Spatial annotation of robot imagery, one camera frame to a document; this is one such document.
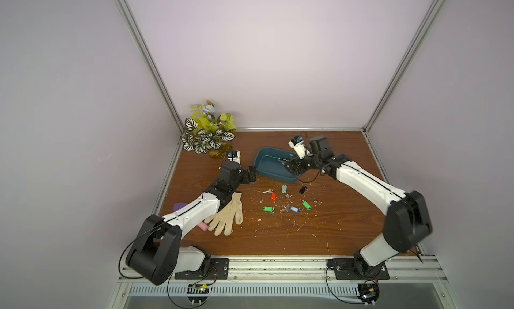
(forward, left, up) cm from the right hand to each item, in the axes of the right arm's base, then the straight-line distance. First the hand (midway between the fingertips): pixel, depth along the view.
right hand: (293, 156), depth 86 cm
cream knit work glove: (-23, +30, -17) cm, 42 cm away
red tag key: (-10, +9, -17) cm, 22 cm away
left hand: (-3, +20, -3) cm, 20 cm away
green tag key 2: (-17, +10, -18) cm, 27 cm away
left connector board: (-48, +36, -21) cm, 64 cm away
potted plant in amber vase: (+7, +38, +7) cm, 39 cm away
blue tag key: (-16, 0, -18) cm, 24 cm away
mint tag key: (-7, +3, -17) cm, 19 cm away
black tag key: (-7, -6, -18) cm, 20 cm away
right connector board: (-46, -26, -20) cm, 57 cm away
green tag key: (-15, -7, -18) cm, 25 cm away
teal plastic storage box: (+10, +12, -20) cm, 25 cm away
